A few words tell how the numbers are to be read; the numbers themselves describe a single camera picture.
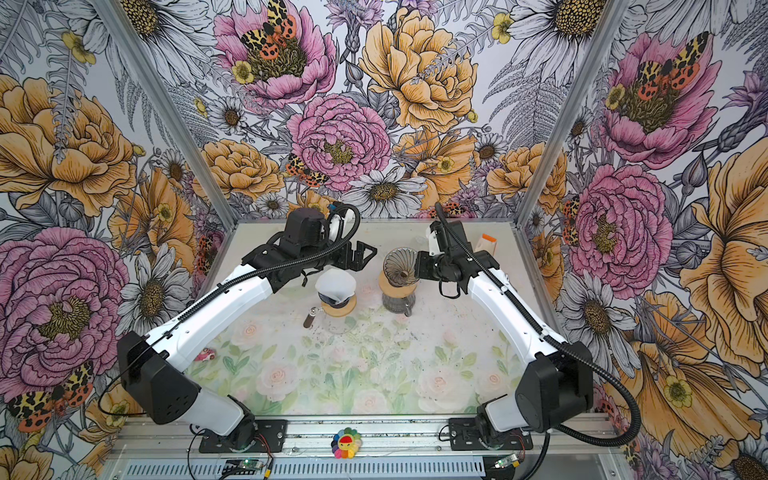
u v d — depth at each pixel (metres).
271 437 0.74
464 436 0.74
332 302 0.85
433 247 0.74
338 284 0.81
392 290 0.91
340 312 0.83
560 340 0.44
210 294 0.48
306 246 0.59
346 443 0.72
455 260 0.61
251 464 0.71
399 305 0.94
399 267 0.86
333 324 0.94
